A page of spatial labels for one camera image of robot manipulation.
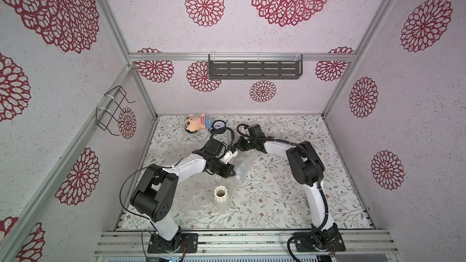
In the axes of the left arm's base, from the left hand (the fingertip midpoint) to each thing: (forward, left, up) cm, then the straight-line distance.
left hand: (233, 174), depth 88 cm
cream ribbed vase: (-15, +5, +10) cm, 19 cm away
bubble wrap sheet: (+7, -4, 0) cm, 8 cm away
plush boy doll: (+31, +24, +2) cm, 39 cm away
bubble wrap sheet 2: (-9, +19, -4) cm, 21 cm away
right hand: (+20, +1, -3) cm, 20 cm away
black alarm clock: (+35, +10, -4) cm, 37 cm away
